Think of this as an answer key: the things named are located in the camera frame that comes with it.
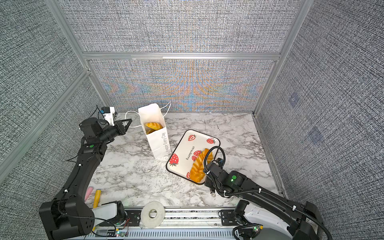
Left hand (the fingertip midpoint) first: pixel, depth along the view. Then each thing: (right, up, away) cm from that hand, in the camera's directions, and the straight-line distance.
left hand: (131, 120), depth 77 cm
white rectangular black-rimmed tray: (+31, -15, +25) cm, 42 cm away
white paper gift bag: (+12, -11, +6) cm, 17 cm away
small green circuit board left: (-3, -54, -7) cm, 54 cm away
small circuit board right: (+61, -50, -8) cm, 79 cm away
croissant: (+6, -3, +15) cm, 17 cm away
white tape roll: (+11, -49, -5) cm, 51 cm away
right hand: (+38, -32, +2) cm, 50 cm away
